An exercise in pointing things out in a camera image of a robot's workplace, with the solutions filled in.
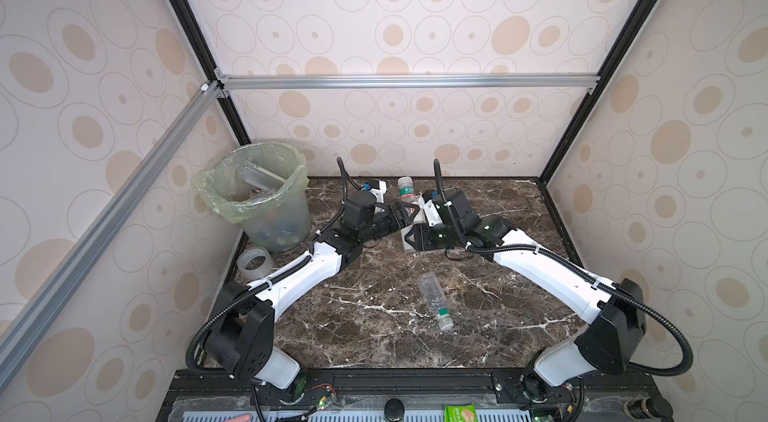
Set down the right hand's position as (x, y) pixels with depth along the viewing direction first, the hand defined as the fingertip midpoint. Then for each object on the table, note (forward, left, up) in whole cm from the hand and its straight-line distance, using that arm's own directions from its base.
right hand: (412, 236), depth 79 cm
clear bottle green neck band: (-9, -8, -21) cm, 24 cm away
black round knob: (-37, +5, -10) cm, 39 cm away
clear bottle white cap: (+23, +46, +1) cm, 51 cm away
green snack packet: (-37, -10, -18) cm, 42 cm away
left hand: (+4, -3, +7) cm, 8 cm away
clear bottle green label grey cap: (+9, +1, +6) cm, 11 cm away
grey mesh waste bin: (+9, +39, -7) cm, 41 cm away
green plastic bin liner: (+17, +54, -2) cm, 57 cm away
